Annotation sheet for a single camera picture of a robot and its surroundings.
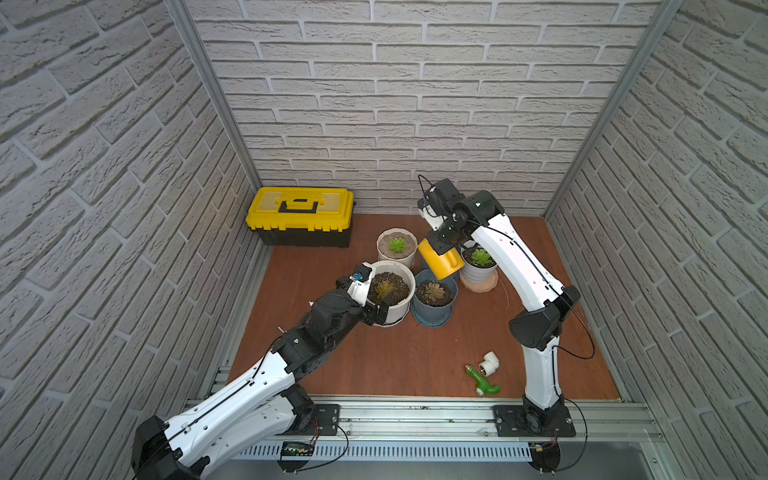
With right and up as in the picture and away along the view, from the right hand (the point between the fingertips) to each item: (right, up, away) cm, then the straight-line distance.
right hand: (445, 239), depth 80 cm
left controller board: (-39, -53, -8) cm, 66 cm away
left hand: (-20, -9, -6) cm, 23 cm away
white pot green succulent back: (-13, -1, +15) cm, 20 cm away
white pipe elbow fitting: (+13, -35, +1) cm, 37 cm away
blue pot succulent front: (-2, -18, +7) cm, 20 cm away
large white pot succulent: (-14, -13, +9) cm, 21 cm away
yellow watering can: (-1, -7, 0) cm, 7 cm away
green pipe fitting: (+10, -39, -2) cm, 41 cm away
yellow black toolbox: (-45, +8, +17) cm, 49 cm away
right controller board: (+22, -53, -10) cm, 58 cm away
